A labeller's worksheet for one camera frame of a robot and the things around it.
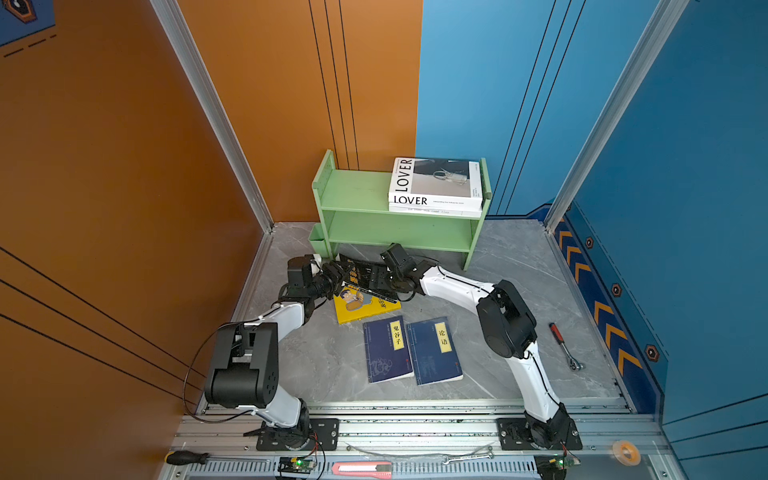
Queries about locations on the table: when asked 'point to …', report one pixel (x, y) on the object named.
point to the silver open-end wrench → (451, 459)
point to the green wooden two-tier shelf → (355, 216)
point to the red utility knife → (363, 468)
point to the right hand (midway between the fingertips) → (374, 282)
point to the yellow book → (351, 303)
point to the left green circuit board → (296, 465)
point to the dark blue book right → (434, 352)
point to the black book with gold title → (359, 274)
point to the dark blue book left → (388, 350)
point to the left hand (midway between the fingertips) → (354, 266)
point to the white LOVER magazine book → (440, 184)
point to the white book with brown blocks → (438, 211)
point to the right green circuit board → (554, 466)
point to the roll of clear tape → (626, 453)
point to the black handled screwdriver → (184, 457)
